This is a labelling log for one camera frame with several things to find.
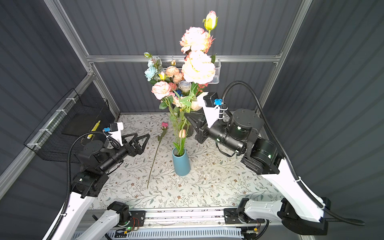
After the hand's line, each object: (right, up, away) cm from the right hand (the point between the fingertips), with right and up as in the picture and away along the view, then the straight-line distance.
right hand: (190, 113), depth 46 cm
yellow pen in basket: (-49, -6, +28) cm, 57 cm away
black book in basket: (-59, -3, +32) cm, 67 cm away
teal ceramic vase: (-5, -24, +31) cm, 39 cm away
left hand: (-20, -9, +16) cm, 27 cm away
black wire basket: (-62, -10, +18) cm, 65 cm away
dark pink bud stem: (-21, -5, +62) cm, 66 cm away
